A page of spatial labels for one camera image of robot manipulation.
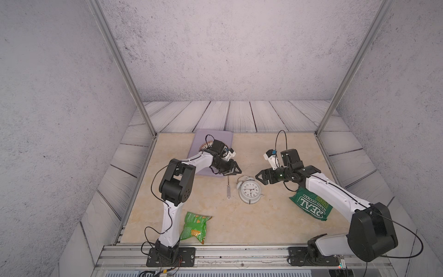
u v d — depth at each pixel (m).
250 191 0.89
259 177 0.78
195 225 0.78
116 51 0.82
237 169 0.92
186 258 0.73
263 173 0.74
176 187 0.56
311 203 0.85
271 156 0.76
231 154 0.94
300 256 0.73
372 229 0.41
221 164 0.86
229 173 0.89
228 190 0.93
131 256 0.76
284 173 0.71
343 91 0.98
